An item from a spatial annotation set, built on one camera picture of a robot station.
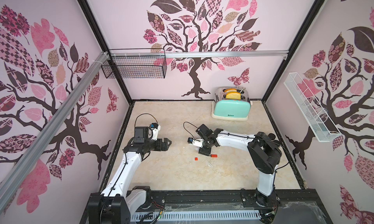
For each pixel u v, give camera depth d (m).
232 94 0.97
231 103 0.97
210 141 0.67
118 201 0.38
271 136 0.88
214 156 0.89
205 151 0.81
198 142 0.82
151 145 0.69
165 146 0.73
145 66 0.67
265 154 0.49
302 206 0.72
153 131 0.73
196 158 0.88
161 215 0.70
